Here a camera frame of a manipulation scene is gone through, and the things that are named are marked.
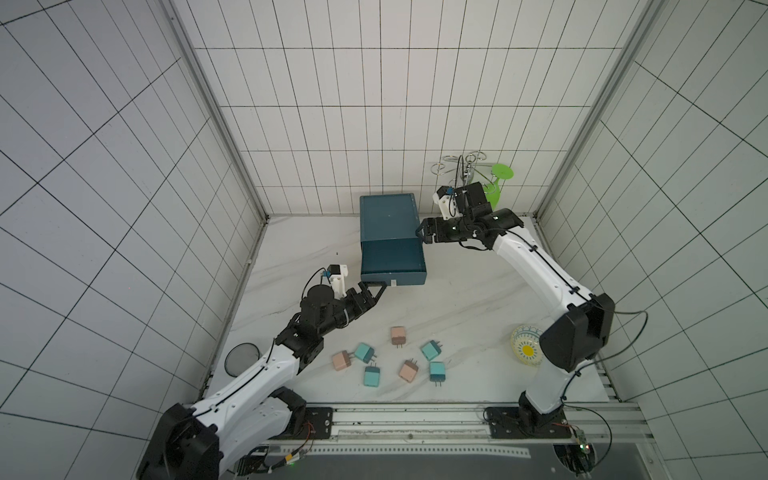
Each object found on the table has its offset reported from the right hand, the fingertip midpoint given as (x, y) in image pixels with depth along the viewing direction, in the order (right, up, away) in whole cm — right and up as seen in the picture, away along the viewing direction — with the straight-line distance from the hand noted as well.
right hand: (416, 231), depth 82 cm
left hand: (-11, -17, -5) cm, 21 cm away
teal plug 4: (+6, -40, -1) cm, 40 cm away
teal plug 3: (+4, -34, +2) cm, 34 cm away
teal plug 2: (-12, -40, -2) cm, 42 cm away
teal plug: (-15, -35, +1) cm, 38 cm away
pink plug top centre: (-5, -31, +4) cm, 32 cm away
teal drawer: (-7, -8, +1) cm, 10 cm away
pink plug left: (-21, -36, -1) cm, 42 cm away
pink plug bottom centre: (-2, -39, -1) cm, 39 cm away
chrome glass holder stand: (+17, +21, +11) cm, 30 cm away
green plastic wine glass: (+24, +13, +8) cm, 29 cm away
